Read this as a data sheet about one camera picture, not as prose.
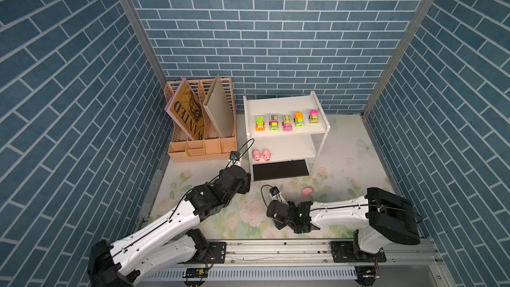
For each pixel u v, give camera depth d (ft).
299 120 2.24
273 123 2.21
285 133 2.23
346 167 3.25
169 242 1.54
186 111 3.08
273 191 2.46
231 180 1.75
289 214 2.03
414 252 2.48
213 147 3.25
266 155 2.62
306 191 2.89
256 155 2.61
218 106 3.25
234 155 2.15
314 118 2.27
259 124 2.22
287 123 2.23
